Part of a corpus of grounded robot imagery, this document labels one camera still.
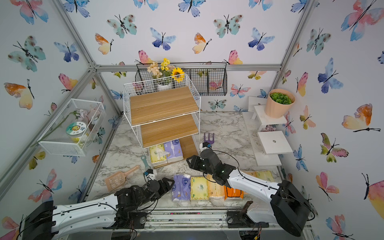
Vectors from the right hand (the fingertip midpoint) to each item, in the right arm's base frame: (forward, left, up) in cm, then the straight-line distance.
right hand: (188, 159), depth 79 cm
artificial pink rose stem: (+15, +51, +15) cm, 56 cm away
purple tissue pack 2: (-12, +3, -10) cm, 17 cm away
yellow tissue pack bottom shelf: (+5, +19, -8) cm, 22 cm away
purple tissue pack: (+12, +10, -9) cm, 18 cm away
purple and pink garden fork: (+22, -11, -15) cm, 29 cm away
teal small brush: (+7, +30, -15) cm, 34 cm away
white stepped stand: (+11, -43, 0) cm, 44 cm away
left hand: (-11, +7, -9) cm, 15 cm away
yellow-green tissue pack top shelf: (-2, -43, -11) cm, 45 cm away
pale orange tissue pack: (-11, -14, -12) cm, 21 cm away
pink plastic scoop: (-8, +42, -14) cm, 45 cm away
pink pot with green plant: (+25, -45, +19) cm, 55 cm away
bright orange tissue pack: (-12, -22, -9) cm, 27 cm away
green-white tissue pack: (-11, -6, -10) cm, 16 cm away
